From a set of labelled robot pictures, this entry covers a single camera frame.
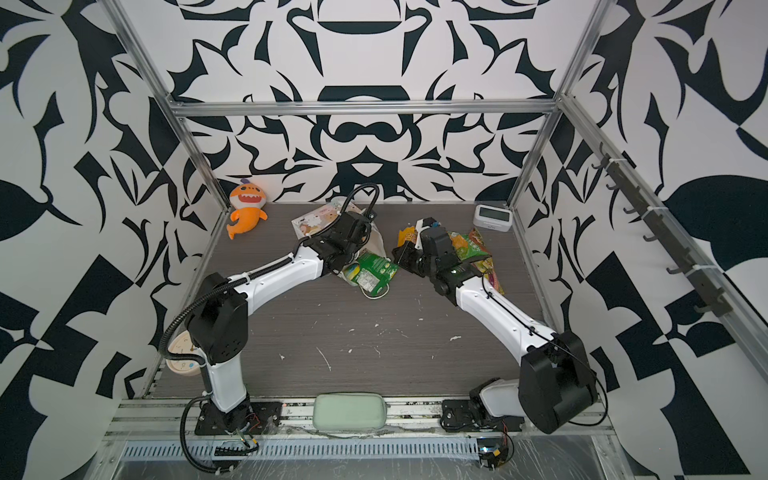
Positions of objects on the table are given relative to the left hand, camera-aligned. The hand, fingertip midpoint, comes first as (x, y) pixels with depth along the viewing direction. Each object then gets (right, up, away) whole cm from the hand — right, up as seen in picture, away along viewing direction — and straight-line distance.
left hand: (342, 221), depth 88 cm
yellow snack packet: (+21, -3, +17) cm, 27 cm away
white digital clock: (+52, +2, +24) cm, 58 cm away
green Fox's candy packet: (+8, -16, +9) cm, 20 cm away
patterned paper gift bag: (-10, +1, +11) cm, 14 cm away
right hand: (+14, -8, -7) cm, 18 cm away
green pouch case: (+4, -46, -15) cm, 49 cm away
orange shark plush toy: (-38, +9, +23) cm, 46 cm away
